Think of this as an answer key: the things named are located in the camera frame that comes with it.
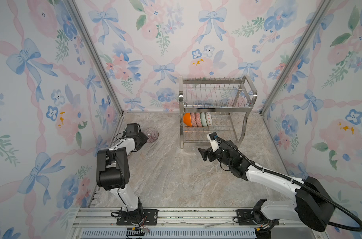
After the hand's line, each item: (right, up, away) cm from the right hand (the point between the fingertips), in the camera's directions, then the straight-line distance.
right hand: (205, 144), depth 83 cm
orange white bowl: (-10, +15, +19) cm, 26 cm away
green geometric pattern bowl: (+5, +15, +17) cm, 23 cm away
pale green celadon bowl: (+1, +14, +17) cm, 23 cm away
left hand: (-37, +3, +15) cm, 40 cm away
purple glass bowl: (-34, +5, +20) cm, 40 cm away
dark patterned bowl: (-2, +14, +17) cm, 23 cm away
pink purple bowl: (-6, +14, +17) cm, 23 cm away
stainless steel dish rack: (+15, +25, +28) cm, 40 cm away
